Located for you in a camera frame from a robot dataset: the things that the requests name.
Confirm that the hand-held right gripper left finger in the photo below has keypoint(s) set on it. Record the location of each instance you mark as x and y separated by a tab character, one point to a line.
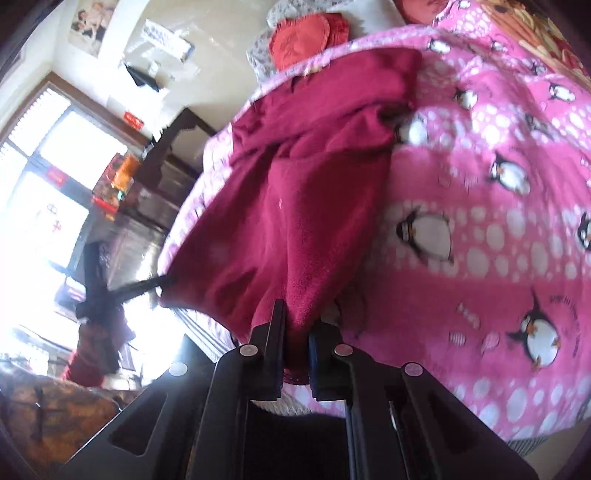
272	364

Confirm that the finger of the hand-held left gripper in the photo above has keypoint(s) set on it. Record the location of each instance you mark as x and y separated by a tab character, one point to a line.
138	287

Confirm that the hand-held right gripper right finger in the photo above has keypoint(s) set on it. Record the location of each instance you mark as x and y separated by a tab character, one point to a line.
318	369

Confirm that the dark red fleece garment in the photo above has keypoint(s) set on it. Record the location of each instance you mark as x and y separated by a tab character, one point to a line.
300	207

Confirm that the person's left forearm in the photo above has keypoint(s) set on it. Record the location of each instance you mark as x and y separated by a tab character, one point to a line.
83	369

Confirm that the orange packets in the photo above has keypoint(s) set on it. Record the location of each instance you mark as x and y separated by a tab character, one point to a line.
122	175

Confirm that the window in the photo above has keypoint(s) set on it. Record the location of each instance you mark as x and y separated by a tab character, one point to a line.
46	184

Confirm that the dark wooden table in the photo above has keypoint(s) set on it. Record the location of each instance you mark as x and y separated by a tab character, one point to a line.
175	157

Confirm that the brown patterned cloth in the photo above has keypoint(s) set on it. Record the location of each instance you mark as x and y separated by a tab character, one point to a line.
51	424

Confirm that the pink penguin print blanket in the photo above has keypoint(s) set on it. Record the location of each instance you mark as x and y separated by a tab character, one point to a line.
485	277

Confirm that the dark hanging cloth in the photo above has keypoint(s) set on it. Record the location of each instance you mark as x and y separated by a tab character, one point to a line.
141	76

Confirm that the floral print bedding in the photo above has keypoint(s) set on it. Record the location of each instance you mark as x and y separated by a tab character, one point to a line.
263	55

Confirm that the red ruffled cushion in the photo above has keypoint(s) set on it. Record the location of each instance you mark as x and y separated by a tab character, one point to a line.
422	9
304	41

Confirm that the white pillow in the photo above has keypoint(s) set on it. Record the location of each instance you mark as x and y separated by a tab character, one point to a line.
364	14

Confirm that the orange and cream blanket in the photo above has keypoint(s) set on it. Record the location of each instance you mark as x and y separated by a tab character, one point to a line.
535	27

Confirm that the red wall label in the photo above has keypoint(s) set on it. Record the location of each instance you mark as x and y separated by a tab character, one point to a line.
134	119

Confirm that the wall calendar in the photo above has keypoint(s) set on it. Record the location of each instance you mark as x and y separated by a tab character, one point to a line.
164	37

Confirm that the wall poster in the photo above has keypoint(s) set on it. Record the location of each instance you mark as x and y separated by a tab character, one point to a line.
94	23

